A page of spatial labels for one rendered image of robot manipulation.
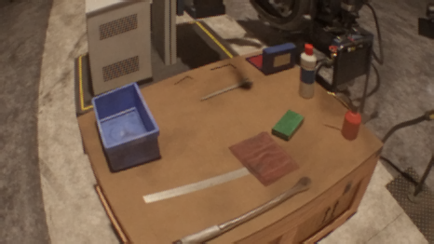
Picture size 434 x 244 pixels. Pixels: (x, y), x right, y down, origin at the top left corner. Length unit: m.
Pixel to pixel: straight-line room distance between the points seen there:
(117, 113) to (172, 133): 0.25
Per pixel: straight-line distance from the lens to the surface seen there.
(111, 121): 1.45
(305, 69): 1.46
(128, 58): 1.79
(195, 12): 1.73
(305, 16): 2.35
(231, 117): 1.41
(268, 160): 1.24
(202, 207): 1.13
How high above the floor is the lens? 1.35
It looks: 40 degrees down
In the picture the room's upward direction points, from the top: straight up
